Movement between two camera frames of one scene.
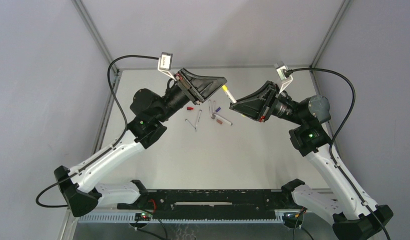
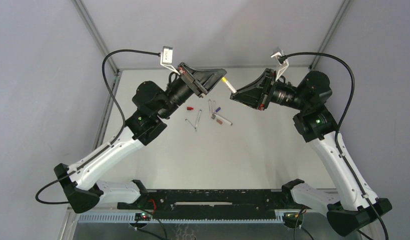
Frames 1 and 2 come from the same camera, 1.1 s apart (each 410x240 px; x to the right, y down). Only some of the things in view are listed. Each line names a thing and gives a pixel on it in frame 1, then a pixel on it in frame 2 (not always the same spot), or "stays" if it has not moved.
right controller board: [293, 217] stays
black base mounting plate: [210, 204] stays
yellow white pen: [225, 88] → [224, 80]
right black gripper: [269, 102] → [266, 89]
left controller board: [143, 216] stays
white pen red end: [200, 112] stays
